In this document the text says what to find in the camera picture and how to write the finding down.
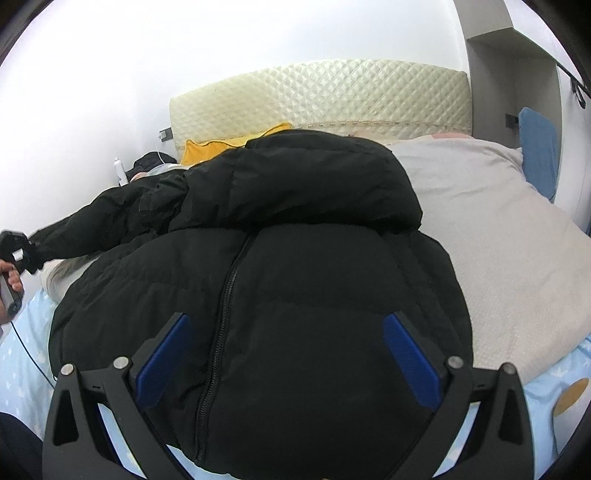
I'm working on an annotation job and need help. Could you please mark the black puffer jacket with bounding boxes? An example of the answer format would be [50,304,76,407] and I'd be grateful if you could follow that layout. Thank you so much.
[31,131,473,479]

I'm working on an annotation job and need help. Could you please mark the dark clothing heap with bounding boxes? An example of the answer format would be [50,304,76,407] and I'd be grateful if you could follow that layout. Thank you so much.
[125,151,177,181]

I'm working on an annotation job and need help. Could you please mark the person's left hand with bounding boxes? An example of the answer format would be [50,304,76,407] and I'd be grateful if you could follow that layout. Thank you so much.
[1,260,24,325]

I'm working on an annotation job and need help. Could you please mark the light blue patterned bedsheet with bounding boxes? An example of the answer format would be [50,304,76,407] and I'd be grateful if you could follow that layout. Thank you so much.
[1,290,590,478]

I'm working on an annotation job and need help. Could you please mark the white bottle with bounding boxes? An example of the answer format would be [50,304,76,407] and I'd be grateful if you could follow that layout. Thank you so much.
[113,158,128,186]

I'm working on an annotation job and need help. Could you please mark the beige quilted blanket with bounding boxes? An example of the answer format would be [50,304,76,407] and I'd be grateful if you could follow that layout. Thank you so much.
[41,131,591,384]

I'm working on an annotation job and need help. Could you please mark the yellow pillow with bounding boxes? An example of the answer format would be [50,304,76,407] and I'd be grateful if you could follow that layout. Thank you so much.
[180,122,294,167]

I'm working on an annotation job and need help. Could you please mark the cream padded headboard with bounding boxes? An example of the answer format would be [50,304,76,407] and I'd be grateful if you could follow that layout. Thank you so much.
[169,59,473,154]

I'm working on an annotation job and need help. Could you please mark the grey wardrobe cabinet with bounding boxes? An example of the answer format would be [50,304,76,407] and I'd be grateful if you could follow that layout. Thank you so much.
[455,1,590,231]

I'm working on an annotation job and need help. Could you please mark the black cable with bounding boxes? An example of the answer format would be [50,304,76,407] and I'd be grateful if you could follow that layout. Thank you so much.
[9,320,59,388]

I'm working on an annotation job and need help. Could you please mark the black wall socket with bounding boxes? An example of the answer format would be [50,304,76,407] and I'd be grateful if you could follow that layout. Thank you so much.
[158,127,173,142]

